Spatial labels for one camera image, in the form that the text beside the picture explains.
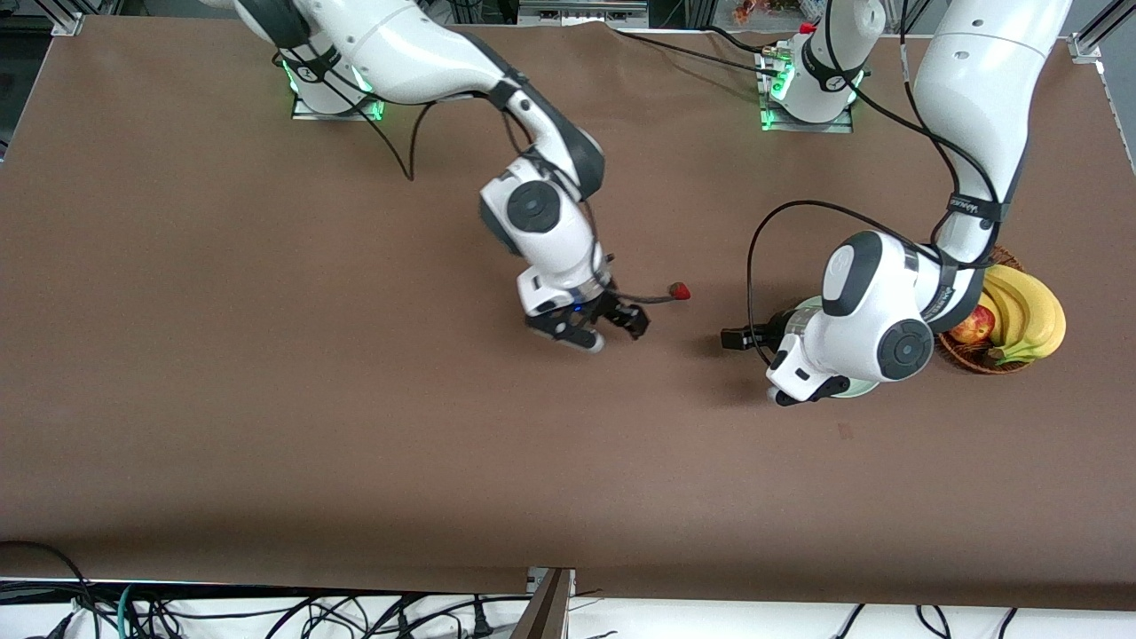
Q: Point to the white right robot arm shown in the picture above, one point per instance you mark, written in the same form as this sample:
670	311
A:
399	53

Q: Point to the light green round plate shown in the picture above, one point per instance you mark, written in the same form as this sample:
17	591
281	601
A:
859	388

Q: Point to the small yellow banana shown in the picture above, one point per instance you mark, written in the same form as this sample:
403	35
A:
988	302

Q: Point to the aluminium corner post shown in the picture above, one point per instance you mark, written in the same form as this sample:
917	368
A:
1084	46
69	25

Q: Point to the red strawberry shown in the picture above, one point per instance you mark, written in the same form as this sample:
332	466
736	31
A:
679	290

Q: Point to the orange background object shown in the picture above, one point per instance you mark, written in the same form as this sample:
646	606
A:
750	11

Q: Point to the brown wicker basket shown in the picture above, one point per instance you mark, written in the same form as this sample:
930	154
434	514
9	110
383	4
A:
963	355

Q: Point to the large yellow banana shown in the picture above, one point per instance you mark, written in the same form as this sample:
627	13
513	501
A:
1047	315

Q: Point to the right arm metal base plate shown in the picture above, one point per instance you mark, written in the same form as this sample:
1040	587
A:
306	112

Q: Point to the brown table cover cloth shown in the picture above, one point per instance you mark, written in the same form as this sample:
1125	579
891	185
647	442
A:
568	444

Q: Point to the metal table frame beam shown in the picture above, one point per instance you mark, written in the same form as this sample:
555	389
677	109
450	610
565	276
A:
546	612

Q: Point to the red apple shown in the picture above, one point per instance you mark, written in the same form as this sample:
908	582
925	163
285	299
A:
976	327

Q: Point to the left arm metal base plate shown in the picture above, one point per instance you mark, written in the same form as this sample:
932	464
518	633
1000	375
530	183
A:
834	127

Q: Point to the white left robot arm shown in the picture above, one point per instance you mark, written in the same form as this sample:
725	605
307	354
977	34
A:
976	89

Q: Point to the silver aluminium frame profile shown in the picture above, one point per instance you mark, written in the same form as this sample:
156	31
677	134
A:
581	13

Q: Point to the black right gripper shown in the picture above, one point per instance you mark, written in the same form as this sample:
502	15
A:
612	308

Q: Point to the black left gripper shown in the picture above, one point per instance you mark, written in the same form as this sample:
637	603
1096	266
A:
774	328

